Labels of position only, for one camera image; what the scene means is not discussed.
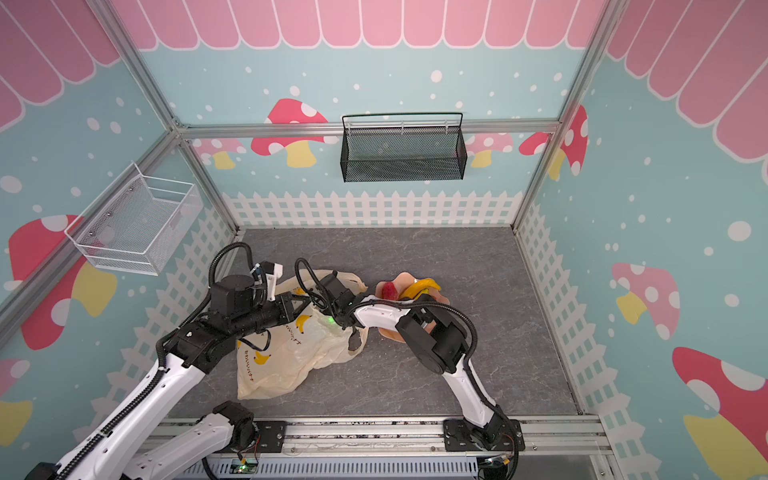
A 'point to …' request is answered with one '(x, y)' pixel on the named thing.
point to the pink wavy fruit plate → (401, 281)
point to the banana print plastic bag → (301, 289)
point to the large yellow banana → (418, 287)
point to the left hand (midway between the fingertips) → (310, 306)
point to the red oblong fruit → (389, 291)
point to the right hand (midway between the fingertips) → (293, 341)
